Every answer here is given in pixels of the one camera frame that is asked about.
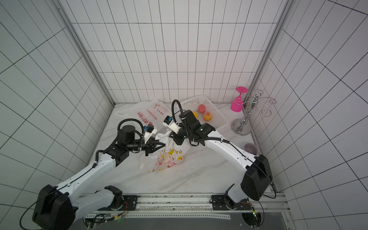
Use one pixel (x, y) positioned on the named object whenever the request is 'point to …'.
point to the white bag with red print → (147, 112)
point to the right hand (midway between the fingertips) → (171, 130)
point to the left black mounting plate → (130, 204)
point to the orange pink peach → (207, 116)
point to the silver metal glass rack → (242, 126)
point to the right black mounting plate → (221, 202)
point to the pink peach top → (201, 109)
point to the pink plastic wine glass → (237, 103)
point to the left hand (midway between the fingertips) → (162, 146)
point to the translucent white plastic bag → (168, 155)
